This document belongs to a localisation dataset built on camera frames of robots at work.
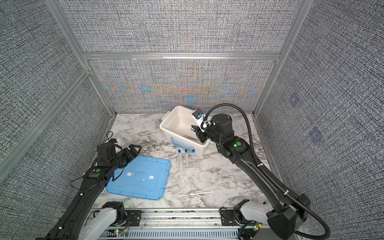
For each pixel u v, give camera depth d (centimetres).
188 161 91
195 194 82
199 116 57
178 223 73
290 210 37
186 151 81
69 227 41
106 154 58
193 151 80
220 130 49
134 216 73
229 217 73
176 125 109
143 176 88
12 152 55
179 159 89
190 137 106
